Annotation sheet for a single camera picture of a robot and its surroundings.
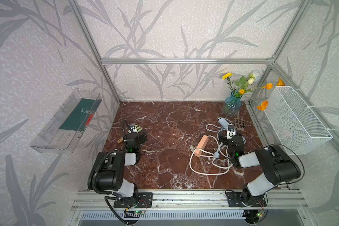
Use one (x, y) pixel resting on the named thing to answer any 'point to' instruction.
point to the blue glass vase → (232, 105)
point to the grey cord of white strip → (215, 125)
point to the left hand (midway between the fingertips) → (135, 131)
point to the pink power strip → (201, 145)
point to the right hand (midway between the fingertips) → (229, 129)
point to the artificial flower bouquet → (239, 88)
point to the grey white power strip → (222, 122)
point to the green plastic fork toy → (137, 129)
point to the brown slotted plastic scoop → (238, 124)
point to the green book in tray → (79, 117)
